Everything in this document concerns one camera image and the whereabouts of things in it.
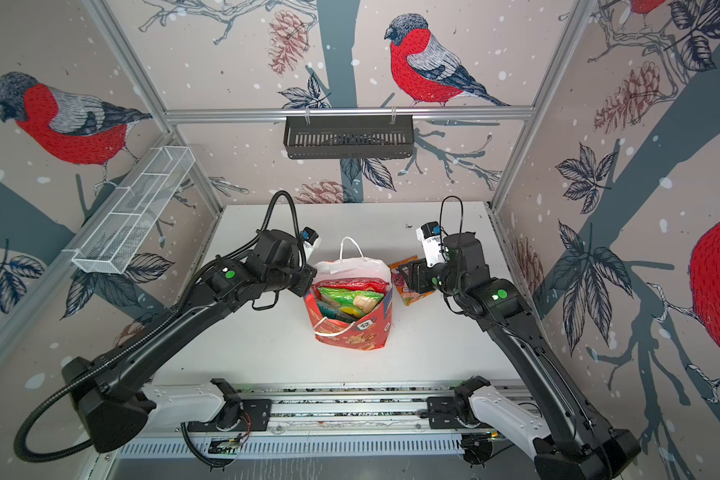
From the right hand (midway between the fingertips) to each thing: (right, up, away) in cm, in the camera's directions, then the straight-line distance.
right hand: (405, 267), depth 70 cm
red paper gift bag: (-16, -14, -4) cm, 22 cm away
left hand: (-23, -1, +3) cm, 23 cm away
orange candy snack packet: (+4, -12, +22) cm, 26 cm away
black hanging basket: (-16, +43, +36) cm, 59 cm away
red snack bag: (-14, -5, +6) cm, 16 cm away
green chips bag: (-13, -10, +5) cm, 17 cm away
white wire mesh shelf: (-72, +7, +2) cm, 72 cm away
